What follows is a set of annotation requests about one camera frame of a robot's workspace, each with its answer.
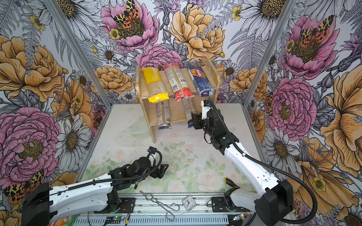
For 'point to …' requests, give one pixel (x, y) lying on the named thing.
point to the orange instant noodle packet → (69, 221)
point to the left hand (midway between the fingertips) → (160, 166)
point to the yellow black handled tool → (230, 182)
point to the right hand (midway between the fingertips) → (195, 118)
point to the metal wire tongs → (169, 216)
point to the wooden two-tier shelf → (178, 113)
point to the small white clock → (189, 203)
